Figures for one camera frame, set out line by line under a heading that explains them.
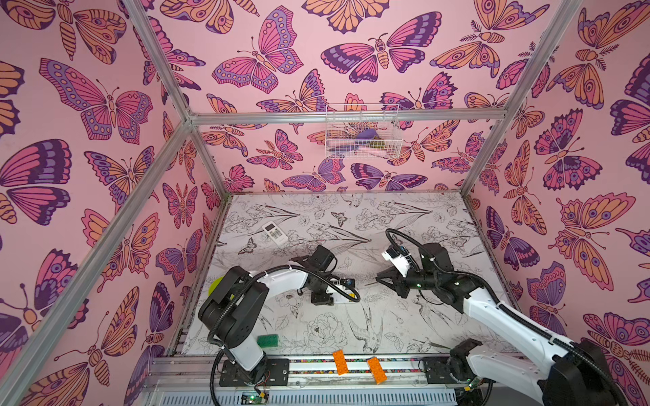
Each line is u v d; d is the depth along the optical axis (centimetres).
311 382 73
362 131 95
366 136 96
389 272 76
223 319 43
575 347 42
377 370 73
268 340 79
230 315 46
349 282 78
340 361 76
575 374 39
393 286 73
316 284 70
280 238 103
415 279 68
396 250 67
